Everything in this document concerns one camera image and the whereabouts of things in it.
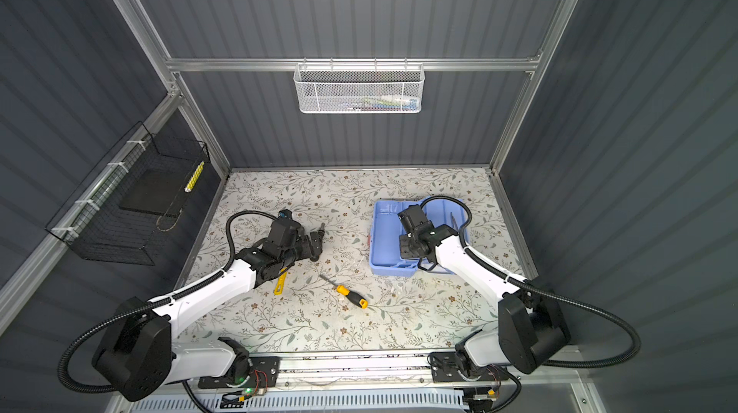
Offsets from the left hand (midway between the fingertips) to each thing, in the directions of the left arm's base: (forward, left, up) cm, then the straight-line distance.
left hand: (309, 241), depth 87 cm
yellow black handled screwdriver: (-14, -12, -8) cm, 21 cm away
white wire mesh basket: (+69, -17, +12) cm, 72 cm away
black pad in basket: (+7, +38, +18) cm, 43 cm away
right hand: (-3, -32, -1) cm, 32 cm away
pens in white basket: (+36, -25, +24) cm, 50 cm away
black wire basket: (-7, +45, +21) cm, 50 cm away
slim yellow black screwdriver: (+4, -46, +1) cm, 46 cm away
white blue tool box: (+11, -25, -11) cm, 29 cm away
